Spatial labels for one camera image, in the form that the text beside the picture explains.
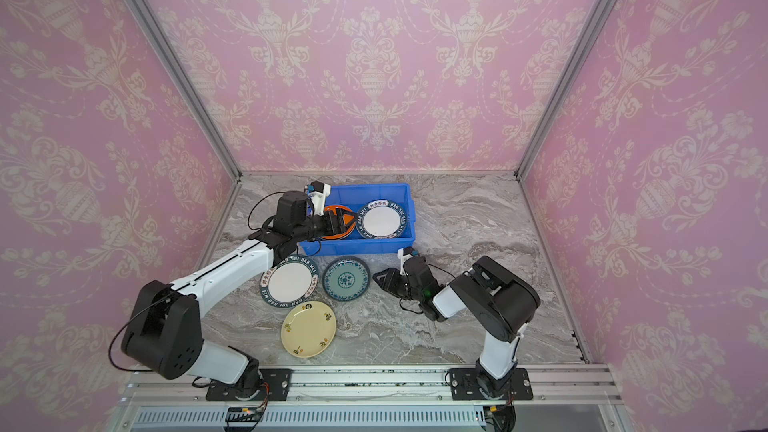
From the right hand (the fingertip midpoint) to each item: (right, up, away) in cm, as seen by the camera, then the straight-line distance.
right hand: (375, 278), depth 90 cm
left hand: (-6, +18, -7) cm, 21 cm away
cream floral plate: (-19, -14, -4) cm, 24 cm away
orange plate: (-12, +17, -15) cm, 26 cm away
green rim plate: (+1, +17, +13) cm, 21 cm away
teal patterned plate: (-9, -1, +2) cm, 9 cm away
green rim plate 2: (-26, -2, +1) cm, 26 cm away
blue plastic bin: (-9, +25, +20) cm, 33 cm away
